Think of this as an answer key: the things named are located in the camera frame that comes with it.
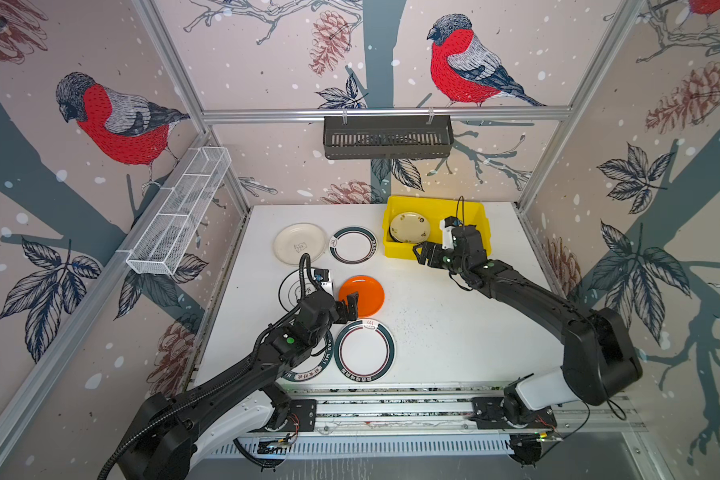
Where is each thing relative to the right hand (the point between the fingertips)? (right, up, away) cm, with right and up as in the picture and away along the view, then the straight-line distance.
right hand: (422, 251), depth 87 cm
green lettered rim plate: (-32, -32, -6) cm, 45 cm away
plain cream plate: (-45, +3, +23) cm, 50 cm away
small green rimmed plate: (-21, +1, +21) cm, 30 cm away
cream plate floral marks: (-1, +8, +23) cm, 24 cm away
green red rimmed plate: (-17, -28, -3) cm, 33 cm away
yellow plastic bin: (+9, +15, +25) cm, 30 cm away
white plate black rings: (-42, -14, +10) cm, 45 cm away
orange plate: (-15, -16, +8) cm, 23 cm away
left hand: (-23, -11, -7) cm, 26 cm away
